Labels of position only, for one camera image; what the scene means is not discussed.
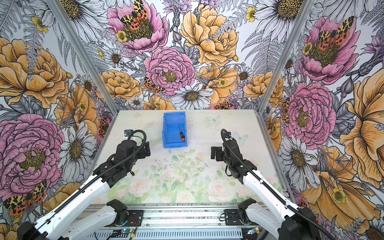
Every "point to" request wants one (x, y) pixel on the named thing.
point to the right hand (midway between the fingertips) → (219, 152)
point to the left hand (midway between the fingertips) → (139, 148)
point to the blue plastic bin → (173, 123)
